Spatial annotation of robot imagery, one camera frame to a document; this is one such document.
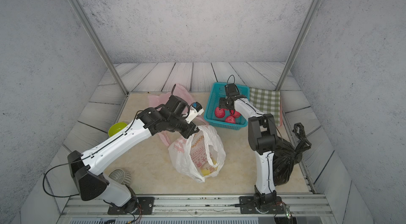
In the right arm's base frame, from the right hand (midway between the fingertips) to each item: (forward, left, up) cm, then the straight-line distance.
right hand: (226, 102), depth 102 cm
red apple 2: (-22, -2, +18) cm, 29 cm away
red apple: (-6, +4, -4) cm, 8 cm away
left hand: (-30, +14, +15) cm, 36 cm away
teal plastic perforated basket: (+18, +4, -7) cm, 19 cm away
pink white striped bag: (-32, +15, -9) cm, 36 cm away
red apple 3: (-10, -2, -4) cm, 11 cm away
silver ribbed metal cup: (-45, +52, -2) cm, 69 cm away
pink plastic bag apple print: (+13, +33, -2) cm, 35 cm away
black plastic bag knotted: (-39, -24, +6) cm, 46 cm away
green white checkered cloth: (+8, -30, -9) cm, 32 cm away
